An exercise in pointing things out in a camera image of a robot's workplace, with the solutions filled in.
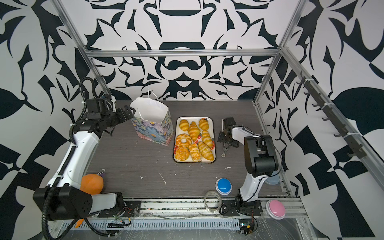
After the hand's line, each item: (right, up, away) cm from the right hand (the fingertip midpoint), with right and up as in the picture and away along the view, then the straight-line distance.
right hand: (227, 139), depth 98 cm
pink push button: (+17, -30, -25) cm, 43 cm away
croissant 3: (-15, +10, +4) cm, 18 cm away
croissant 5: (-22, -5, -7) cm, 23 cm away
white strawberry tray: (-10, +5, +4) cm, 12 cm away
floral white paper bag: (-43, +13, -22) cm, 50 cm away
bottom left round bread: (-29, -7, -10) cm, 31 cm away
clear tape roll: (-12, -30, -25) cm, 41 cm away
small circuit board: (+3, -37, -28) cm, 47 cm away
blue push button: (-6, -22, -18) cm, 29 cm away
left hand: (-56, +18, -21) cm, 62 cm away
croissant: (-28, +9, +3) cm, 30 cm away
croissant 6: (-15, -6, -9) cm, 18 cm away
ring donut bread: (-31, 0, -2) cm, 31 cm away
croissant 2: (-22, +5, +1) cm, 22 cm away
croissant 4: (-13, 0, -2) cm, 13 cm away
